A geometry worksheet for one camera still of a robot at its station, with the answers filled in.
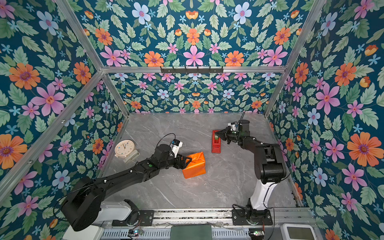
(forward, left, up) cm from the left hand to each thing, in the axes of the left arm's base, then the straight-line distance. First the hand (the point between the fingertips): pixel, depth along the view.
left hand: (188, 158), depth 83 cm
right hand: (+16, -20, +3) cm, 26 cm away
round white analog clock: (+14, +41, -8) cm, 44 cm away
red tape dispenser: (+13, -18, -7) cm, 23 cm away
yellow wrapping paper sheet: (-6, -4, 0) cm, 7 cm away
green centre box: (-34, 0, -11) cm, 35 cm away
